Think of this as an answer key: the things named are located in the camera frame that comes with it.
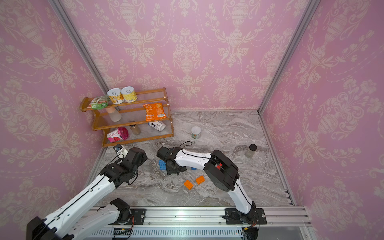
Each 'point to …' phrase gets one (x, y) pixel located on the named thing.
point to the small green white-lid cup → (196, 132)
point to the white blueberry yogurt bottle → (158, 125)
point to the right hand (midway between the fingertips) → (174, 170)
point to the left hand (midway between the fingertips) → (138, 157)
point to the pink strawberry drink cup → (120, 133)
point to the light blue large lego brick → (162, 165)
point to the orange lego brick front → (188, 184)
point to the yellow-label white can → (129, 94)
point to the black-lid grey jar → (252, 150)
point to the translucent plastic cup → (115, 116)
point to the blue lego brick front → (193, 168)
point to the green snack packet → (99, 102)
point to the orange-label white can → (114, 94)
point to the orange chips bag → (154, 111)
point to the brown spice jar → (135, 128)
